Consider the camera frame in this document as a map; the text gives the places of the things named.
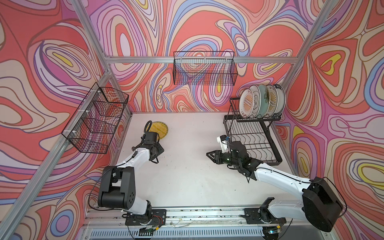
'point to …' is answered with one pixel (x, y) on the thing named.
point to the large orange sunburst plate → (273, 100)
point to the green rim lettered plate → (282, 98)
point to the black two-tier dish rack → (254, 134)
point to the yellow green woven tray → (159, 127)
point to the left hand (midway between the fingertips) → (161, 150)
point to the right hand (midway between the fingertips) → (208, 158)
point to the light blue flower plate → (265, 100)
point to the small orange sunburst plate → (246, 102)
